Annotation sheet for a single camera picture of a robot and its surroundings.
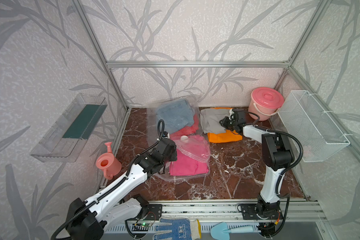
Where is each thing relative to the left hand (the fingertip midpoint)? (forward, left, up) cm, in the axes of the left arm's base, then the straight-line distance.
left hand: (174, 150), depth 80 cm
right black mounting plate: (-27, -41, -14) cm, 50 cm away
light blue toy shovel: (-34, -23, -14) cm, 44 cm away
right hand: (+27, -30, -7) cm, 41 cm away
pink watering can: (-6, +34, -4) cm, 35 cm away
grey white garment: (+30, -24, -8) cm, 39 cm away
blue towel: (+30, +1, -5) cm, 31 cm away
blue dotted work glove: (-33, -4, -14) cm, 36 cm away
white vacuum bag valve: (+13, -5, -8) cm, 16 cm away
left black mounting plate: (-27, +9, -13) cm, 31 cm away
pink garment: (-3, -10, -1) cm, 11 cm away
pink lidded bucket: (+34, -59, +5) cm, 68 cm away
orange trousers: (+17, -36, -11) cm, 41 cm away
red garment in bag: (+19, -8, -8) cm, 23 cm away
